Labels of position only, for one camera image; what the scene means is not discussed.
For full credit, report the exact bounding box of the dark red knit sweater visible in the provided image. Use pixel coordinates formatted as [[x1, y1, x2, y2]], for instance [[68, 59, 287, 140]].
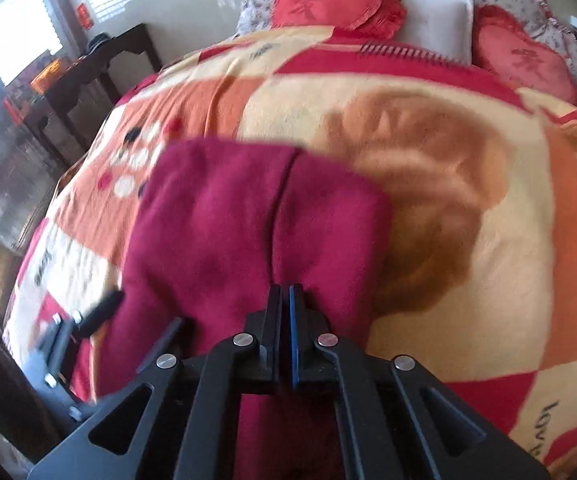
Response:
[[70, 138, 395, 480]]

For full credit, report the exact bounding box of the orange cream patterned blanket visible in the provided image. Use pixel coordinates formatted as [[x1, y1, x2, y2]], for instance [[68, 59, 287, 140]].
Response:
[[3, 27, 577, 479]]

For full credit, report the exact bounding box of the dark wooden side table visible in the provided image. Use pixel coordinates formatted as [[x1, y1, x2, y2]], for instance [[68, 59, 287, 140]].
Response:
[[2, 23, 162, 168]]

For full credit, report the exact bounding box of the right red heart pillow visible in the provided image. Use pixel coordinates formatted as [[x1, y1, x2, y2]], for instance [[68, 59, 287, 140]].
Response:
[[472, 4, 577, 105]]

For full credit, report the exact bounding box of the red heart pillow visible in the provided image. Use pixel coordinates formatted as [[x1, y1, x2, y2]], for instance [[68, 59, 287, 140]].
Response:
[[271, 0, 408, 40], [472, 4, 577, 105]]

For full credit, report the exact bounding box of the left red heart pillow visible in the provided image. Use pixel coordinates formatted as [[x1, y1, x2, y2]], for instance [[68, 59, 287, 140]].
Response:
[[271, 0, 408, 40]]

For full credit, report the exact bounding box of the white square pillow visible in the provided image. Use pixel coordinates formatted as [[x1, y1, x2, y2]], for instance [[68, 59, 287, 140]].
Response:
[[395, 0, 474, 65]]

